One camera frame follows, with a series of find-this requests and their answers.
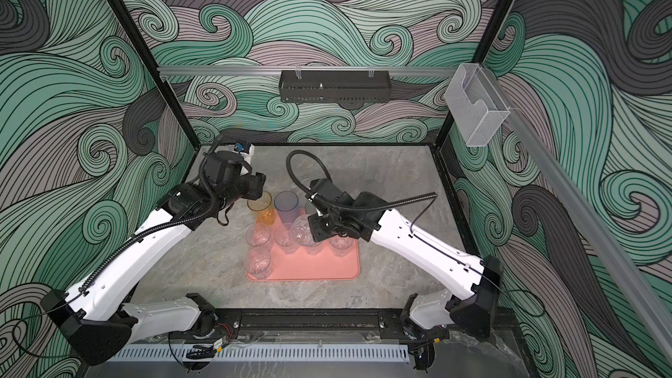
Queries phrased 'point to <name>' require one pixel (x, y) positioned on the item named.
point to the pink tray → (322, 266)
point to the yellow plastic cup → (263, 207)
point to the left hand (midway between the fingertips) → (256, 173)
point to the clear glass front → (283, 235)
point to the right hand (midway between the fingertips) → (313, 229)
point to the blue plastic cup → (286, 203)
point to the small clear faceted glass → (258, 262)
